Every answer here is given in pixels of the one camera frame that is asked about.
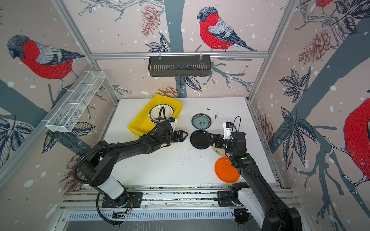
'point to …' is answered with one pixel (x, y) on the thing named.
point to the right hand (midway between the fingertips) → (212, 133)
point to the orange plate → (225, 172)
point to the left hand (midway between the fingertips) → (187, 132)
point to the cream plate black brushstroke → (154, 112)
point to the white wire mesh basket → (68, 113)
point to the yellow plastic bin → (141, 124)
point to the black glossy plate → (200, 139)
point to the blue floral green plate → (201, 121)
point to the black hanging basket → (179, 65)
